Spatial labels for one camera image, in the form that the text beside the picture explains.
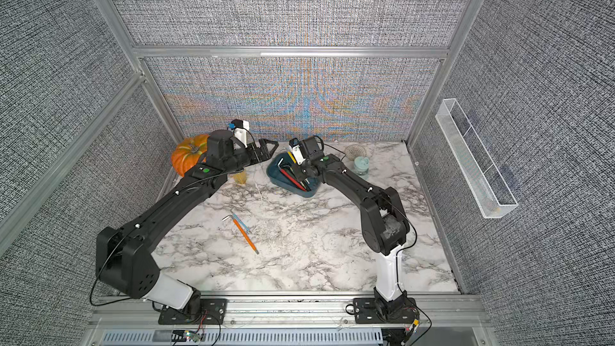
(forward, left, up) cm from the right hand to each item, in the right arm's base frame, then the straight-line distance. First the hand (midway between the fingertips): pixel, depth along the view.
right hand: (299, 159), depth 93 cm
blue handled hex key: (-18, +24, -17) cm, 34 cm away
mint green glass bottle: (+1, -25, -6) cm, 26 cm away
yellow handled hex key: (+2, +3, -1) cm, 4 cm away
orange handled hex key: (-24, +21, -15) cm, 35 cm away
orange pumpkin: (+7, +47, -4) cm, 48 cm away
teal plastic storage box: (-2, +8, -10) cm, 13 cm away
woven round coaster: (+18, -26, -16) cm, 35 cm away
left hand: (-5, +7, +14) cm, 17 cm away
